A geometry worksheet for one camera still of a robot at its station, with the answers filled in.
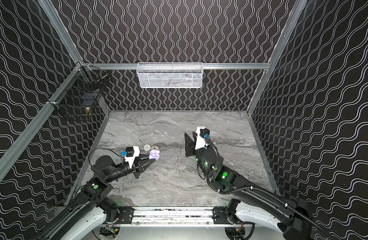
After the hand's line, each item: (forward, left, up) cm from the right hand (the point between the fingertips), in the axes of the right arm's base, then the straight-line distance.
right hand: (188, 134), depth 68 cm
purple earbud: (+5, +11, -31) cm, 33 cm away
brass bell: (+17, +56, -1) cm, 58 cm away
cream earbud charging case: (+11, +23, -28) cm, 38 cm away
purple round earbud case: (-8, +15, -4) cm, 17 cm away
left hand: (-10, +14, -3) cm, 18 cm away
